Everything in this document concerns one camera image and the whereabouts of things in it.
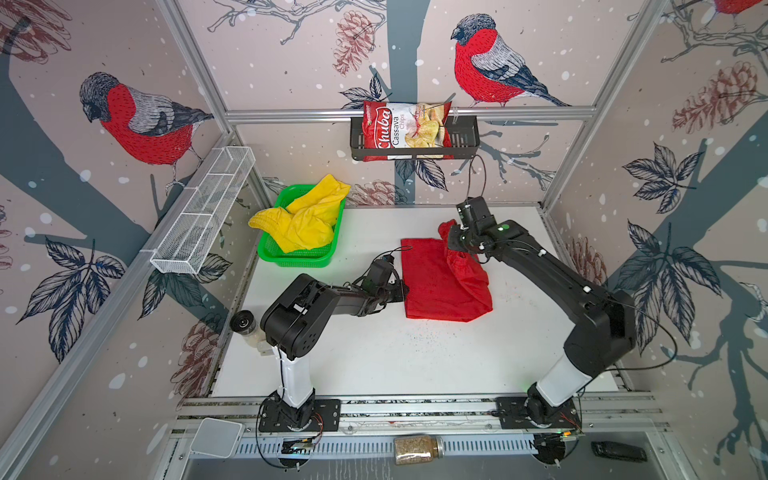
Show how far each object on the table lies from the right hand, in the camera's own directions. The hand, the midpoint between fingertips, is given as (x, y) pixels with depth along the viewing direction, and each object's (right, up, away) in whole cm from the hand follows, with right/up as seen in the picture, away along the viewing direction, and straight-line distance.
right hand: (447, 242), depth 86 cm
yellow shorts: (-47, +7, +20) cm, 51 cm away
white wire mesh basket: (-66, +1, -15) cm, 68 cm away
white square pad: (-59, -47, -16) cm, 77 cm away
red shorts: (+1, -14, +9) cm, 17 cm away
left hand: (-11, -16, +8) cm, 21 cm away
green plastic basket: (-59, -4, +17) cm, 62 cm away
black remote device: (+37, -49, -17) cm, 64 cm away
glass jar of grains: (-10, -46, -20) cm, 51 cm away
